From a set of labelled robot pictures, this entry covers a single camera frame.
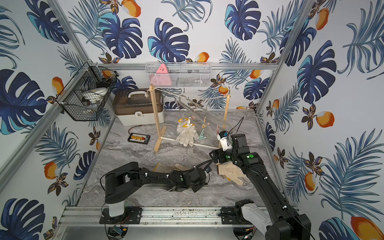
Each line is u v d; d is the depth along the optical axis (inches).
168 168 35.6
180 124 36.7
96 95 31.4
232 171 34.9
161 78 35.4
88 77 37.3
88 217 30.1
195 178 26.3
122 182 19.4
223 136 27.6
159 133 38.5
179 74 36.4
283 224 15.2
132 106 37.7
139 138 40.6
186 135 35.8
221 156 27.1
